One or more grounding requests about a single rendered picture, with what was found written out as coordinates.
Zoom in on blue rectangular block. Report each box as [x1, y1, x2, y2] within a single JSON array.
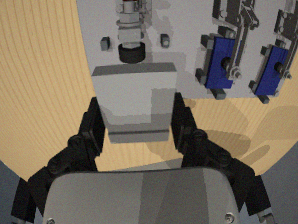
[[252, 44, 289, 95], [203, 33, 235, 89]]

